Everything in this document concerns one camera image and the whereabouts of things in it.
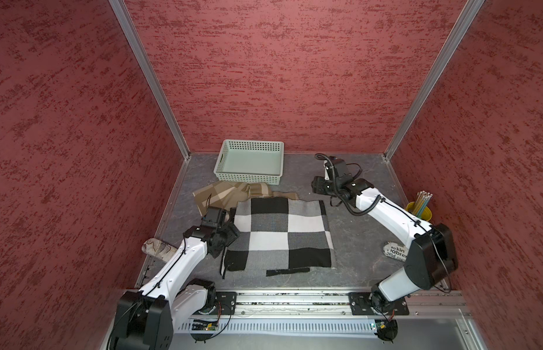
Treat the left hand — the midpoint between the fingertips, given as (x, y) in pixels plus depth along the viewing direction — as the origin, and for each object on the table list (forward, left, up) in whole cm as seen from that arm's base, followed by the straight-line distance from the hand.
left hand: (232, 242), depth 84 cm
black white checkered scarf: (+4, -19, -3) cm, 19 cm away
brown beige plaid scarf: (+25, +7, -4) cm, 26 cm away
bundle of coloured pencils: (+13, -76, +11) cm, 78 cm away
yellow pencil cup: (+10, -80, +5) cm, 81 cm away
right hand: (+18, -35, +11) cm, 41 cm away
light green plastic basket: (+48, -3, -4) cm, 48 cm away
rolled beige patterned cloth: (-3, +29, 0) cm, 29 cm away
